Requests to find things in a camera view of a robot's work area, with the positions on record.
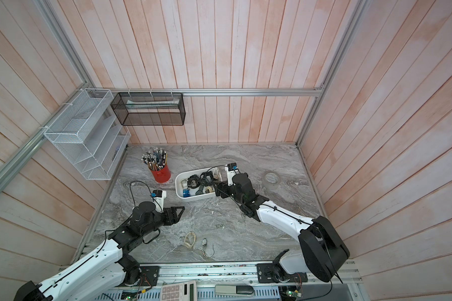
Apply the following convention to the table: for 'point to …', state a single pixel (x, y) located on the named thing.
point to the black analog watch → (199, 192)
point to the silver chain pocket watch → (204, 242)
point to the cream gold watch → (209, 189)
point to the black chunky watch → (193, 181)
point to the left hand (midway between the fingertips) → (179, 212)
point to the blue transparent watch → (186, 193)
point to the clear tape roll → (272, 178)
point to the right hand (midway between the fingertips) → (220, 180)
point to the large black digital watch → (206, 178)
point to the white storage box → (185, 174)
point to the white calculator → (181, 291)
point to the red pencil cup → (162, 175)
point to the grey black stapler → (233, 290)
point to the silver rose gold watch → (216, 174)
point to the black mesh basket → (149, 108)
